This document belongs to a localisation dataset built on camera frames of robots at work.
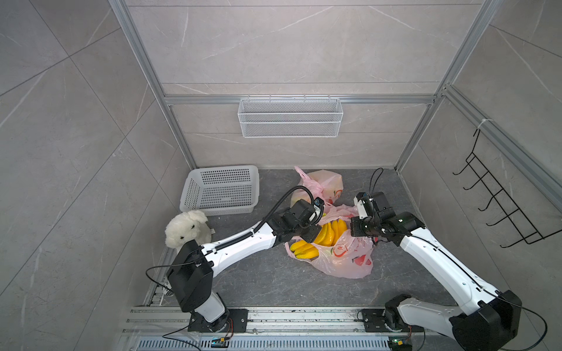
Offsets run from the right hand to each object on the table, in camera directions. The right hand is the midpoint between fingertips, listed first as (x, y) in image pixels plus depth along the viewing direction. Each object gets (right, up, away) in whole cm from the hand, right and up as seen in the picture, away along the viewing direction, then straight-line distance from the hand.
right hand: (354, 224), depth 80 cm
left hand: (-14, +1, 0) cm, 14 cm away
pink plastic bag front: (-11, +15, +14) cm, 23 cm away
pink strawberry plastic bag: (-3, -11, -4) cm, 12 cm away
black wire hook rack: (+42, +1, -20) cm, 46 cm away
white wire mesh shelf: (-23, +47, +21) cm, 56 cm away
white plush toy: (-61, 0, -4) cm, 61 cm away
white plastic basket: (-59, +12, +31) cm, 67 cm away
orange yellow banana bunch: (-8, -6, +7) cm, 12 cm away
